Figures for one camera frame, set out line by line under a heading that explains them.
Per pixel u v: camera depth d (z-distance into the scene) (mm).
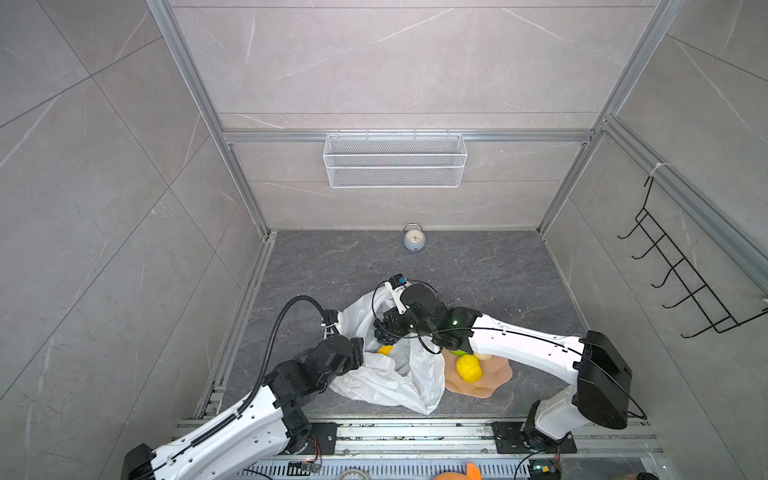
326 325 658
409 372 788
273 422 497
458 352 571
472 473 658
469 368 797
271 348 907
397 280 686
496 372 817
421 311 588
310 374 562
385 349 863
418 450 730
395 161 1007
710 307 605
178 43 720
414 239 1132
